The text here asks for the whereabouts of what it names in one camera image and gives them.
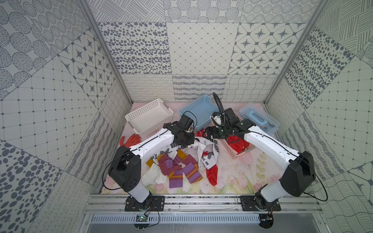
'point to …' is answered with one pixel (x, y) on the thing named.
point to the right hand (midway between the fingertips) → (209, 137)
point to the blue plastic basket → (200, 110)
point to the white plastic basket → (150, 118)
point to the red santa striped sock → (199, 133)
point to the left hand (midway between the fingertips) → (197, 142)
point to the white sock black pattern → (208, 151)
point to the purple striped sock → (175, 168)
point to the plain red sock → (212, 174)
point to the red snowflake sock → (238, 144)
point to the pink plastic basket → (233, 154)
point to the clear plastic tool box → (260, 116)
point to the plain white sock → (153, 175)
